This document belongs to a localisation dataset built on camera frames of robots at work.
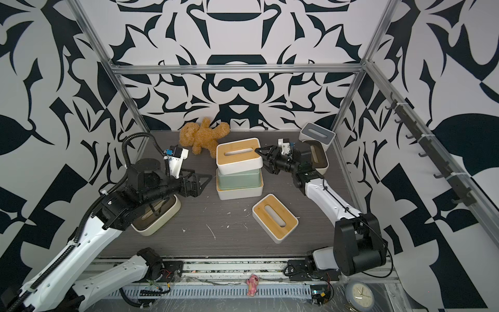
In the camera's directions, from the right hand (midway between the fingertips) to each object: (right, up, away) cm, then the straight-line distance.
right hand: (255, 153), depth 77 cm
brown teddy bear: (-34, +10, +30) cm, 46 cm away
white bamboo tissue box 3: (+8, -28, +7) cm, 30 cm away
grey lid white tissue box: (+34, +13, +39) cm, 53 cm away
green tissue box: (-4, -13, +8) cm, 16 cm away
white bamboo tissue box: (-7, -18, +12) cm, 23 cm away
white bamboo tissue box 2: (-7, -1, 0) cm, 7 cm away
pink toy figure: (-1, -46, -7) cm, 46 cm away
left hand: (-19, -6, -11) cm, 23 cm away
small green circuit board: (+23, -51, -6) cm, 56 cm away
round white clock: (+35, -48, -10) cm, 60 cm away
